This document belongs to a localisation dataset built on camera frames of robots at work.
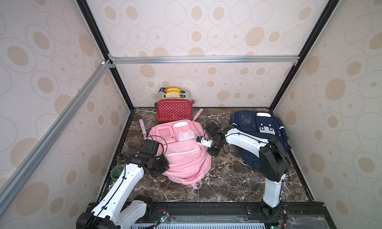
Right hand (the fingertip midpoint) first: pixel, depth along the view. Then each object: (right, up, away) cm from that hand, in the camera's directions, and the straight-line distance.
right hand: (211, 153), depth 90 cm
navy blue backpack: (+40, +18, +16) cm, 46 cm away
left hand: (-22, -4, -13) cm, 26 cm away
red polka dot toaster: (-24, +28, +12) cm, 39 cm away
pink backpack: (-13, -2, -9) cm, 16 cm away
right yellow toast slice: (-25, +38, +10) cm, 46 cm away
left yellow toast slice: (-25, +42, +14) cm, 51 cm away
